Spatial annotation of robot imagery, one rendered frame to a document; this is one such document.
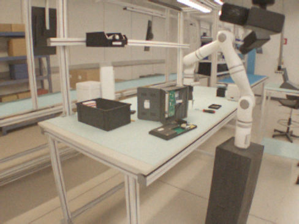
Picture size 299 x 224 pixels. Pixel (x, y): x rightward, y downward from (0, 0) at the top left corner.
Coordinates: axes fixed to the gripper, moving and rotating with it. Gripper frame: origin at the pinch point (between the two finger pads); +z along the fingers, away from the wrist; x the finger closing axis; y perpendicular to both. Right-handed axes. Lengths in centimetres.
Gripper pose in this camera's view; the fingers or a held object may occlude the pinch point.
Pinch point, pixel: (190, 109)
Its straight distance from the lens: 158.2
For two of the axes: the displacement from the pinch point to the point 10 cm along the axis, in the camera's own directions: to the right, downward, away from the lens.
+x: -7.3, 1.9, -6.6
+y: -6.8, -2.0, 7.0
